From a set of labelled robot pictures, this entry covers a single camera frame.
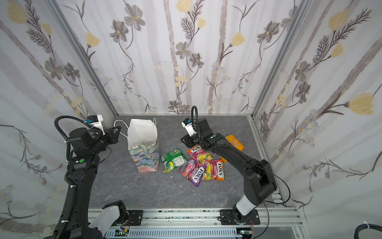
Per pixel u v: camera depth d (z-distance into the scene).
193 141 0.72
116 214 0.63
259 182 0.44
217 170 0.88
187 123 0.73
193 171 0.87
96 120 0.61
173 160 0.93
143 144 0.71
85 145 0.52
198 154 0.95
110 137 0.62
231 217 0.73
